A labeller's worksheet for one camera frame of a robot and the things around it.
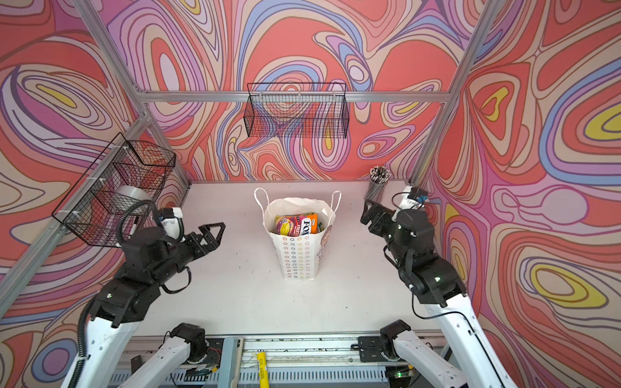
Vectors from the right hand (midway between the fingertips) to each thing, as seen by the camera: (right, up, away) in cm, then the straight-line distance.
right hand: (377, 213), depth 66 cm
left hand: (-45, -5, 0) cm, 45 cm away
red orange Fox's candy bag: (-24, -4, +14) cm, 28 cm away
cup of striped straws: (+10, +15, +33) cm, 37 cm away
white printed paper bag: (-19, -10, +7) cm, 23 cm away
